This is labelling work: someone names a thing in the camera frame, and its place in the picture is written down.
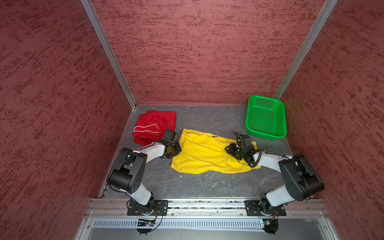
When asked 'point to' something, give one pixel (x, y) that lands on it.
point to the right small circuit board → (271, 226)
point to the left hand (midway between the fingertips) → (180, 153)
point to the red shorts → (152, 126)
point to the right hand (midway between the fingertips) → (225, 152)
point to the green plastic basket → (266, 117)
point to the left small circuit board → (145, 224)
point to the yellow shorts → (200, 152)
